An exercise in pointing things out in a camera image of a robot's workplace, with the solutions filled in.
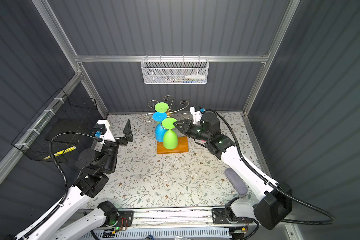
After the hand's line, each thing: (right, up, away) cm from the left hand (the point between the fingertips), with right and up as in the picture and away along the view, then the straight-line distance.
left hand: (116, 121), depth 60 cm
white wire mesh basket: (+20, +45, +64) cm, 81 cm away
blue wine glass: (+15, +3, +15) cm, 22 cm away
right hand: (+24, -2, +8) cm, 25 cm away
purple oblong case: (+57, -32, +22) cm, 69 cm away
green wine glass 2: (+16, +9, +19) cm, 26 cm away
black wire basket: (-37, +5, +20) cm, 43 cm away
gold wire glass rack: (+27, -15, +38) cm, 49 cm away
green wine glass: (+21, -8, +15) cm, 27 cm away
